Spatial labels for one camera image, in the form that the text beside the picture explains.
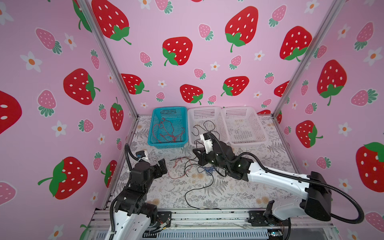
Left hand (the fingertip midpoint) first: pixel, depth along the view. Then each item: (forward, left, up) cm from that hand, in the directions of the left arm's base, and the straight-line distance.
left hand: (157, 161), depth 74 cm
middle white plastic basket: (+47, -27, -17) cm, 57 cm away
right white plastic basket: (+41, -57, -18) cm, 72 cm away
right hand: (+3, -18, +6) cm, 19 cm away
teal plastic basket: (+49, -4, -16) cm, 52 cm away
